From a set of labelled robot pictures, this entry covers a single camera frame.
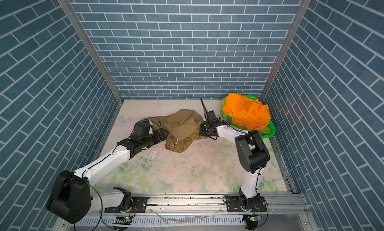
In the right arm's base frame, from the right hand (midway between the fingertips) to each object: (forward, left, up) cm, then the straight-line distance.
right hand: (201, 130), depth 97 cm
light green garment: (+13, -16, +2) cm, 21 cm away
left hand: (-10, +21, +7) cm, 24 cm away
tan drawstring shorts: (-1, +12, +3) cm, 12 cm away
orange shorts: (+15, -30, +3) cm, 33 cm away
